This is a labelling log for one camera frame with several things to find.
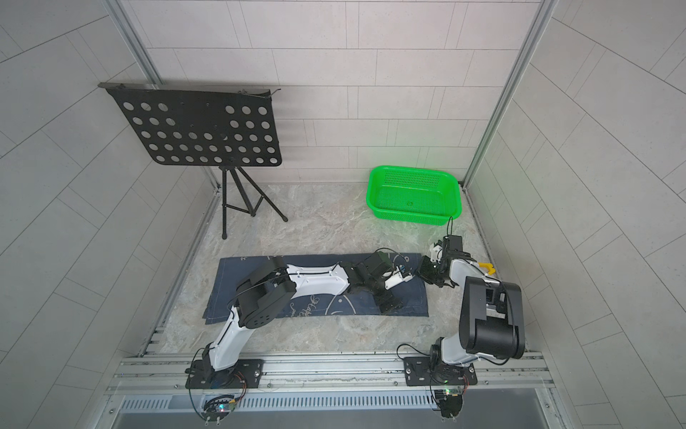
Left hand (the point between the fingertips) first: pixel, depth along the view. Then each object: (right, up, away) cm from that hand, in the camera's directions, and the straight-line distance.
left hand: (401, 294), depth 87 cm
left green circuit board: (-49, -21, -22) cm, 58 cm away
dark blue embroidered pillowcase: (-22, -1, -5) cm, 23 cm away
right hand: (+6, +8, +5) cm, 11 cm away
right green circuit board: (+10, -22, -18) cm, 30 cm away
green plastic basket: (+10, +34, +25) cm, 43 cm away
